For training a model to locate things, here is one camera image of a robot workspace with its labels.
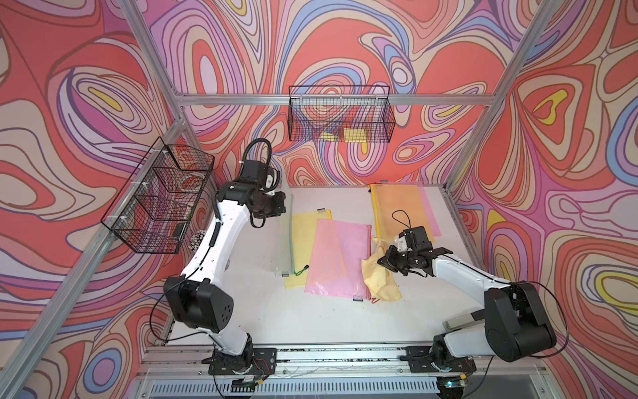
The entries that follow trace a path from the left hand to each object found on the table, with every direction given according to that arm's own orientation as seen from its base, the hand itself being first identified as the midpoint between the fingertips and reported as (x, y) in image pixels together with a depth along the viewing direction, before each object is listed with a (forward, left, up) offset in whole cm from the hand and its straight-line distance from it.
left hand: (286, 207), depth 79 cm
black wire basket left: (-5, +40, +3) cm, 40 cm away
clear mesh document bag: (-5, +3, -25) cm, 25 cm away
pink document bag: (-6, -17, -25) cm, 31 cm away
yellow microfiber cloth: (-16, -32, -20) cm, 41 cm away
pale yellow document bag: (+9, -4, -26) cm, 28 cm away
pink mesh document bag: (+12, -61, -25) cm, 67 cm away
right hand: (-11, -32, -20) cm, 40 cm away
